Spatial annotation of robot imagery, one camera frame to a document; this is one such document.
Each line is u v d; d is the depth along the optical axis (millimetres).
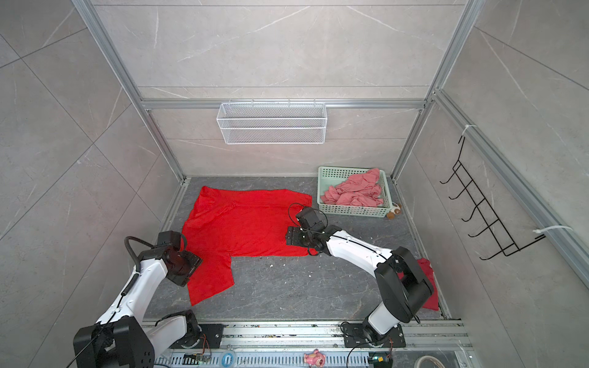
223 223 1040
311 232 667
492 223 628
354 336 727
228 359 700
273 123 1009
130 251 587
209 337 731
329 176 1183
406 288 429
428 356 687
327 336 747
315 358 674
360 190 1102
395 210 1036
